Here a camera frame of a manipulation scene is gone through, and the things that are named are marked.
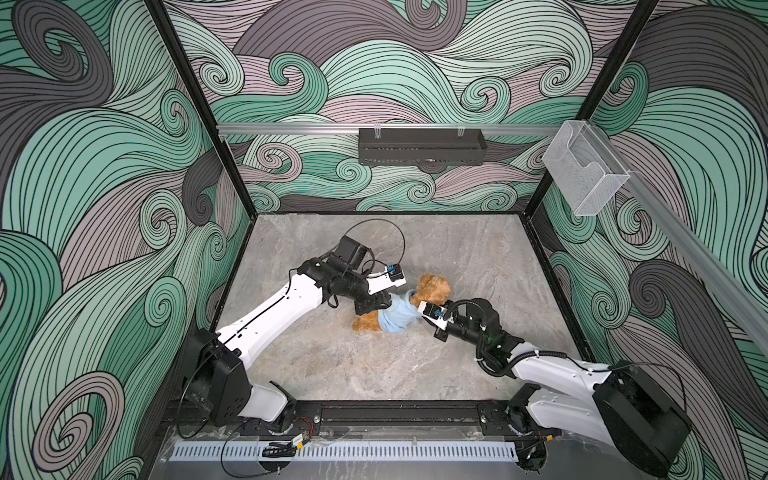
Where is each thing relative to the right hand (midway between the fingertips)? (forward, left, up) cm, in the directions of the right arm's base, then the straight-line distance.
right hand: (419, 306), depth 81 cm
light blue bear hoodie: (-5, +6, +4) cm, 8 cm away
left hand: (0, +9, +5) cm, 11 cm away
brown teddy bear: (-1, -2, +11) cm, 11 cm away
